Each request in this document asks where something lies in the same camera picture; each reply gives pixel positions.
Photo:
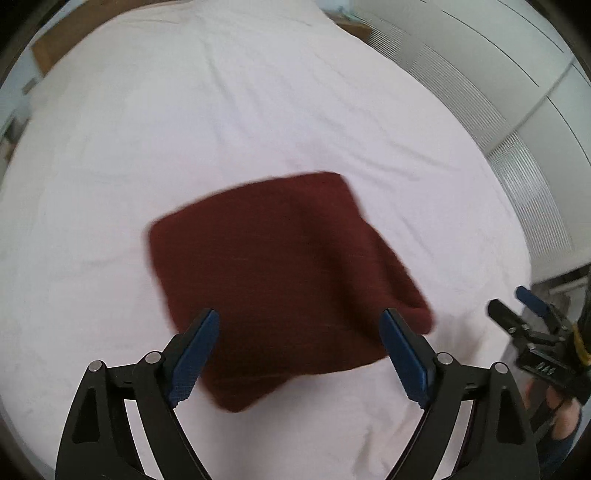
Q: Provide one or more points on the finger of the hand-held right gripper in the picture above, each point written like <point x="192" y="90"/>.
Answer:
<point x="508" y="318"/>
<point x="535" y="304"/>

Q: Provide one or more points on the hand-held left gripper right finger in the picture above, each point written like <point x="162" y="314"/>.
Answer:
<point x="406" y="360"/>

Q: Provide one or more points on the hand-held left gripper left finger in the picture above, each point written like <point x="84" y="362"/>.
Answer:
<point x="196" y="360"/>

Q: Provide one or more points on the dark red knitted sweater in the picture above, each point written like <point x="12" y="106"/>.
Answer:
<point x="286" y="267"/>

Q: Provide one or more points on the person's right hand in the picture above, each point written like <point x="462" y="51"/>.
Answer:
<point x="568" y="420"/>

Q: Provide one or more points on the white wardrobe with louvred doors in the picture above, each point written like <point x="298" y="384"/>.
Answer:
<point x="485" y="60"/>

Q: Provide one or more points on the bed with white sheet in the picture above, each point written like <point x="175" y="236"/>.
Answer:
<point x="231" y="101"/>

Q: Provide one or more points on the wooden nightstand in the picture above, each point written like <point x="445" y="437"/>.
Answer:
<point x="358" y="31"/>

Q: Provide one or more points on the wooden headboard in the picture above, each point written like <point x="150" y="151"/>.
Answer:
<point x="60" y="46"/>

